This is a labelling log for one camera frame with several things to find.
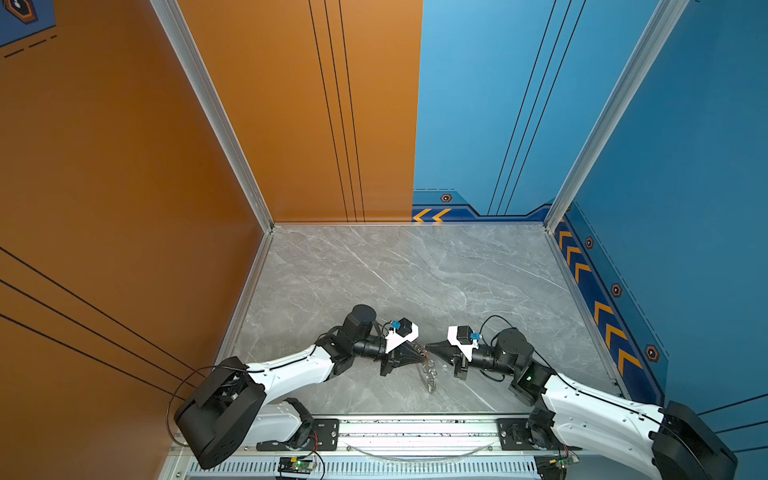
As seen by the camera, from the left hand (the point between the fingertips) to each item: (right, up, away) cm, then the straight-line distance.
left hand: (421, 357), depth 74 cm
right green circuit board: (+31, -25, -3) cm, 40 cm away
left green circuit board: (-31, -25, -3) cm, 39 cm away
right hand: (+1, +3, -3) cm, 5 cm away
